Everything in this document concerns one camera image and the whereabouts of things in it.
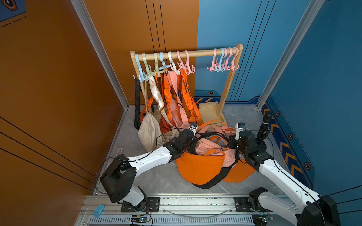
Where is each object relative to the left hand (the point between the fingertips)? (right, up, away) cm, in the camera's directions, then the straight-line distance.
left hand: (195, 133), depth 85 cm
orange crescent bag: (+26, -23, -2) cm, 35 cm away
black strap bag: (-36, +11, +3) cm, 38 cm away
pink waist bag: (+11, -9, +3) cm, 14 cm away
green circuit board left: (-30, -42, -13) cm, 54 cm away
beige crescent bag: (-25, +2, +4) cm, 25 cm away
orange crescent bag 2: (+4, -20, -4) cm, 21 cm away
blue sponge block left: (-50, -38, -13) cm, 64 cm away
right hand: (+21, -1, -2) cm, 21 cm away
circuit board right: (+32, -42, -15) cm, 55 cm away
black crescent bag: (+20, -13, -6) cm, 25 cm away
